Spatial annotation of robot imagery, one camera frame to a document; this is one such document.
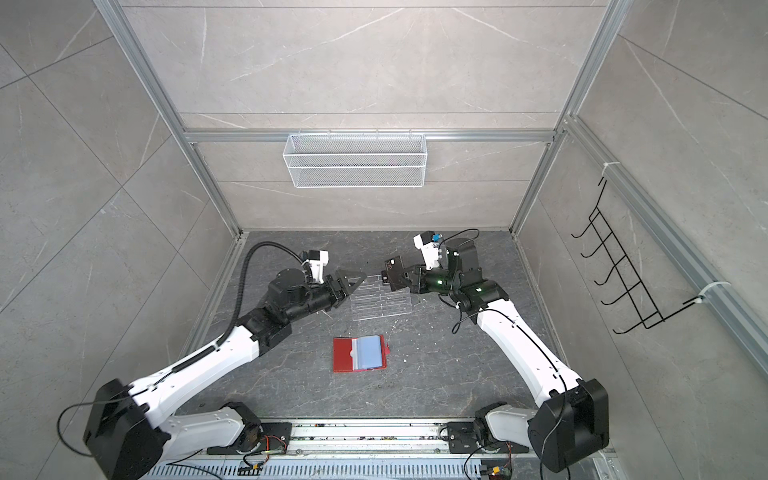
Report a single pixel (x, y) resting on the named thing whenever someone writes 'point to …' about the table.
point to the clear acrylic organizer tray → (373, 299)
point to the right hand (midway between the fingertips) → (398, 272)
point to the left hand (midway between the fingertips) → (363, 274)
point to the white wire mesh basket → (357, 160)
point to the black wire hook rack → (648, 312)
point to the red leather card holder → (359, 354)
